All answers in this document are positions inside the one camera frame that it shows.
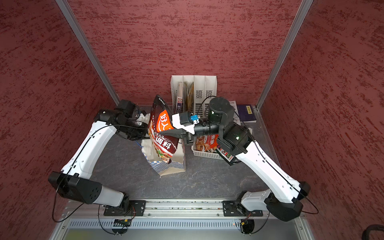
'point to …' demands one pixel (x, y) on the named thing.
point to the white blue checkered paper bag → (177, 164)
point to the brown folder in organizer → (188, 97)
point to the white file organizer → (205, 88)
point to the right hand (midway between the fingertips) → (161, 132)
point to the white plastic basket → (214, 155)
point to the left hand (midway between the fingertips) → (149, 140)
